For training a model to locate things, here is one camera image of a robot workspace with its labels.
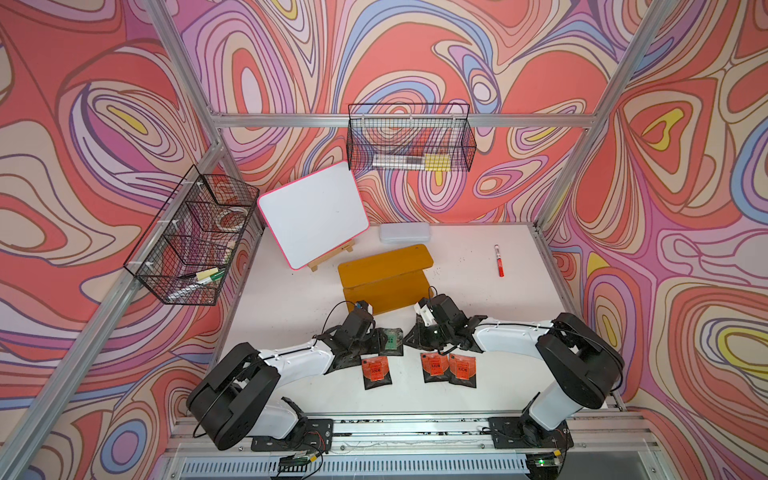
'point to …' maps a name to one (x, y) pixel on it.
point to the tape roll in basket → (241, 211)
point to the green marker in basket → (216, 276)
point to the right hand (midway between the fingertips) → (408, 349)
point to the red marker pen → (501, 272)
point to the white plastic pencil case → (405, 232)
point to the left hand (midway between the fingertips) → (386, 340)
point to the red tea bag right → (462, 370)
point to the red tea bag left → (376, 372)
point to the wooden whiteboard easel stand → (314, 265)
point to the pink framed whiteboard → (316, 214)
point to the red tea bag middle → (435, 366)
